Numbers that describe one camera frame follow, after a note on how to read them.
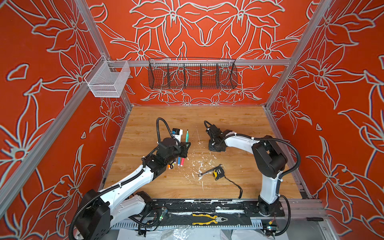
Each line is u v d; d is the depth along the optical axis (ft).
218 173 2.67
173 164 2.34
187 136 2.50
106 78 3.05
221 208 2.44
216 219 2.28
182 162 2.92
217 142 2.28
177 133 2.24
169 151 1.95
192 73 3.20
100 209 1.29
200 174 2.74
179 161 2.92
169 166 2.25
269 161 1.63
